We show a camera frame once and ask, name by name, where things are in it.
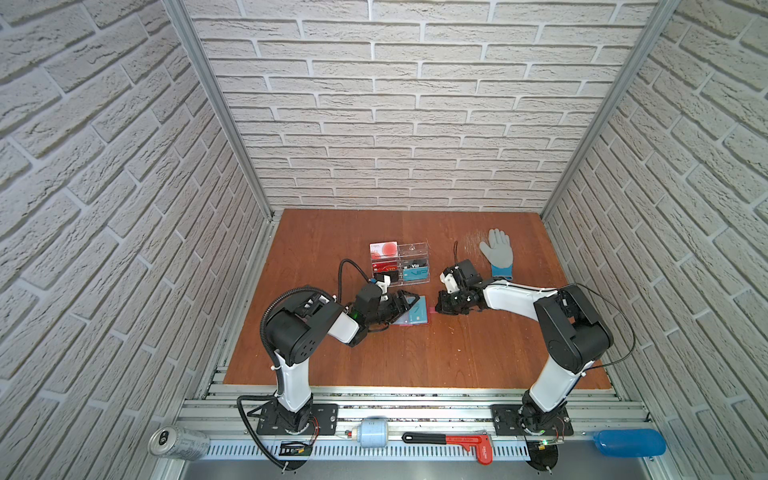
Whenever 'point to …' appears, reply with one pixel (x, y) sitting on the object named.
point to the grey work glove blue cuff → (499, 253)
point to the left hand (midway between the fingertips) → (417, 300)
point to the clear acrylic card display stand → (409, 251)
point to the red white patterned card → (383, 250)
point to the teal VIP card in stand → (416, 273)
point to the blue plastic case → (631, 442)
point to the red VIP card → (385, 266)
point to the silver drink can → (168, 441)
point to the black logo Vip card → (414, 263)
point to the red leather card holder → (403, 320)
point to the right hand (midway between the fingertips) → (435, 306)
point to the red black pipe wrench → (481, 443)
